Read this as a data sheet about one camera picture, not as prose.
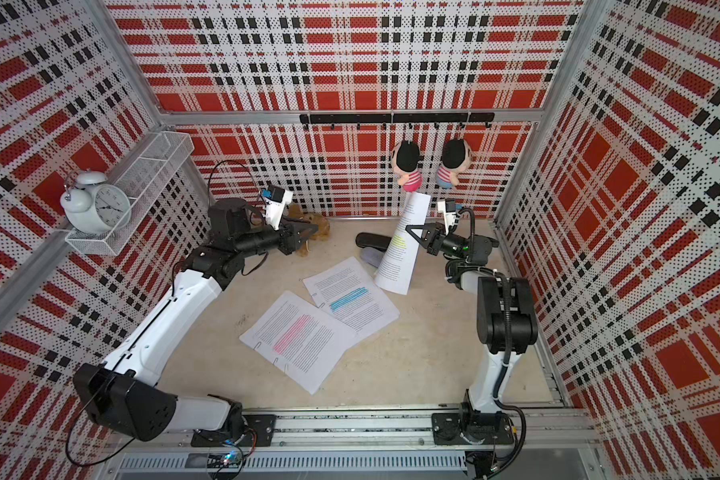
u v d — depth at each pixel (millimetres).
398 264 825
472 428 671
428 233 780
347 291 1012
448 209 749
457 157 932
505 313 484
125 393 381
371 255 1078
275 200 614
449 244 766
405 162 958
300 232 720
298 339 891
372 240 1134
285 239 628
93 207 602
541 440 746
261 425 741
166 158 801
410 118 890
